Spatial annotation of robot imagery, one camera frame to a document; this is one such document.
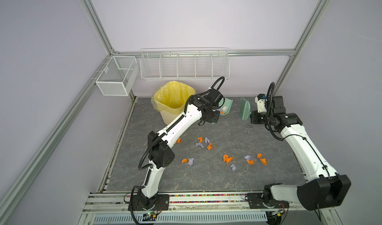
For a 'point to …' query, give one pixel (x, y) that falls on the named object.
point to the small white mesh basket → (118, 75)
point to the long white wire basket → (209, 63)
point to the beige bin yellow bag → (170, 99)
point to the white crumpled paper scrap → (224, 108)
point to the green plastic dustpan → (228, 103)
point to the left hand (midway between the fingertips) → (214, 120)
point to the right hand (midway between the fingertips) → (252, 116)
